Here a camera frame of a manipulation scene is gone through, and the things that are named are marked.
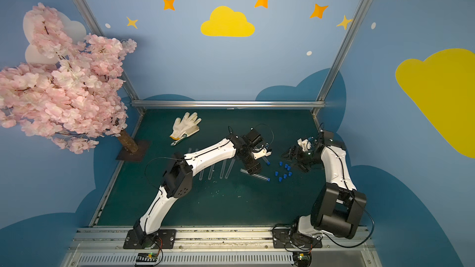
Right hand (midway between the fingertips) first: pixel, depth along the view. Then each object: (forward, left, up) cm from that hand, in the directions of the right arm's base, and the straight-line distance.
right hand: (290, 159), depth 83 cm
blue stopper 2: (+4, -1, -13) cm, 14 cm away
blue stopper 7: (-4, +3, -13) cm, 14 cm away
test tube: (+6, +9, -14) cm, 18 cm away
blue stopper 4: (-1, +4, -13) cm, 14 cm away
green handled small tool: (+14, +62, -12) cm, 65 cm away
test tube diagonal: (-2, +15, -13) cm, 20 cm away
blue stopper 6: (0, -3, -13) cm, 14 cm away
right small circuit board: (-36, -4, -17) cm, 40 cm away
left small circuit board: (-39, +58, -16) cm, 72 cm away
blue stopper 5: (-2, 0, -13) cm, 13 cm away
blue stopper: (+5, +2, -13) cm, 14 cm away
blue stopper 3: (+3, -2, -13) cm, 14 cm away
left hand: (+1, +15, -6) cm, 16 cm away
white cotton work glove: (+27, +57, -12) cm, 64 cm away
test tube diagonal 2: (+1, +29, -14) cm, 32 cm away
